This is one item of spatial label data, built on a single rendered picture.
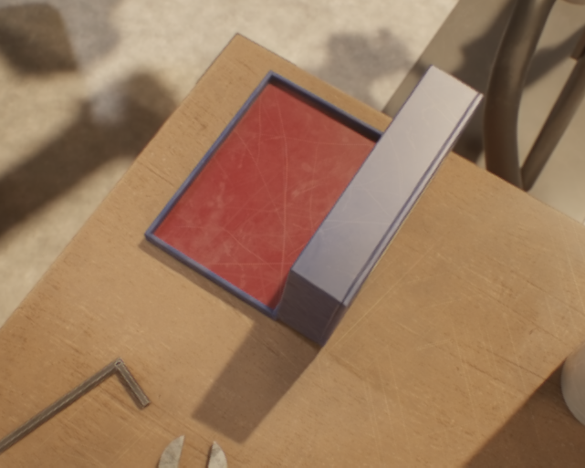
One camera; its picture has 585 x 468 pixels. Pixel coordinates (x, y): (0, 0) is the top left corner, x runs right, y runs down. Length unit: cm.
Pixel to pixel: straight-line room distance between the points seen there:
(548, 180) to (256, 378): 69
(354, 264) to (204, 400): 16
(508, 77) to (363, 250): 32
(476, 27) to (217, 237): 75
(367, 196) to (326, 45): 78
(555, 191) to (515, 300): 58
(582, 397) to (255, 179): 26
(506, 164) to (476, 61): 48
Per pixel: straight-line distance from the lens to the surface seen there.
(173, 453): 59
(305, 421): 60
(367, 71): 126
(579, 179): 122
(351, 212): 51
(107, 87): 127
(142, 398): 60
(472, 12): 132
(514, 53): 78
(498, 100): 78
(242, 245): 63
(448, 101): 55
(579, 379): 59
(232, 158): 66
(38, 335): 63
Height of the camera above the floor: 106
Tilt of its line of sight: 67 degrees down
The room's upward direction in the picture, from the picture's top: straight up
